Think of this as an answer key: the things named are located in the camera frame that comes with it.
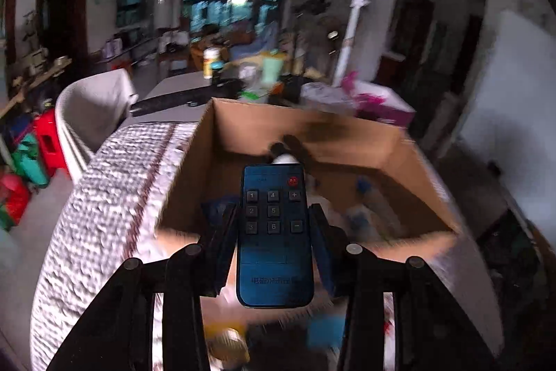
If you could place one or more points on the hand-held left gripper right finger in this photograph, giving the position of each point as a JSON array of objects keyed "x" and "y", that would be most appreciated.
[{"x": 323, "y": 258}]

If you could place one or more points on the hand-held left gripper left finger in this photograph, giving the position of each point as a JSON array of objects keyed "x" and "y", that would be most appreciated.
[{"x": 226, "y": 253}]

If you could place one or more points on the blue remote control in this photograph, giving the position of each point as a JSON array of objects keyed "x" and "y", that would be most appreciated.
[{"x": 273, "y": 262}]

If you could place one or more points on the clear plastic water bottle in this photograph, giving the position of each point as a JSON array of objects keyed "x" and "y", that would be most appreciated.
[{"x": 369, "y": 206}]

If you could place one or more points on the panda plush toy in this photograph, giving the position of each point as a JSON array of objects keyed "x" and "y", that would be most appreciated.
[{"x": 284, "y": 158}]

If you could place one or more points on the cardboard box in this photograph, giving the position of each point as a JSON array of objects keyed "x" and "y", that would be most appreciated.
[{"x": 243, "y": 136}]

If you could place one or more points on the light blue small box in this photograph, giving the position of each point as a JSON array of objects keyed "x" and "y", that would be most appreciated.
[{"x": 325, "y": 332}]

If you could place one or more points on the small round metal jar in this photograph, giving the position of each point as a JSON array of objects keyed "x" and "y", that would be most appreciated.
[{"x": 230, "y": 349}]

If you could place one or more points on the pink and white carton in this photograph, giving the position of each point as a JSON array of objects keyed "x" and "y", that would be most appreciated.
[{"x": 386, "y": 110}]

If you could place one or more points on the dark low table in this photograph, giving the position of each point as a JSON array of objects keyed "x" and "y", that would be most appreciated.
[{"x": 173, "y": 101}]

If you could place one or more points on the light green cup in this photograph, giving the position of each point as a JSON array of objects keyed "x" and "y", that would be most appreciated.
[{"x": 271, "y": 69}]

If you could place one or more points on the white bottle yellow label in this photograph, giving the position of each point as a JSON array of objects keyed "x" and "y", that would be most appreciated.
[{"x": 212, "y": 62}]

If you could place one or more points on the white chair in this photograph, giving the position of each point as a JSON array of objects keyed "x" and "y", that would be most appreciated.
[{"x": 95, "y": 106}]

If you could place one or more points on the red plastic stool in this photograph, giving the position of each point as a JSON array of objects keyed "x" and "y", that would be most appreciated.
[{"x": 47, "y": 136}]

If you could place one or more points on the green plastic container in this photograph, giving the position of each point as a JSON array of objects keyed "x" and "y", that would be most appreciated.
[{"x": 30, "y": 162}]

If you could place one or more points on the dark brown side door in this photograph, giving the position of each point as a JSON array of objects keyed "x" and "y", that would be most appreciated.
[{"x": 408, "y": 36}]

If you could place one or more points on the wooden shelf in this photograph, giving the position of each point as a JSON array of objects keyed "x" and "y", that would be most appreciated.
[{"x": 34, "y": 80}]

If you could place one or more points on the dark wooden door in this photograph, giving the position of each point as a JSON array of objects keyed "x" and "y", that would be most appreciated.
[{"x": 63, "y": 6}]

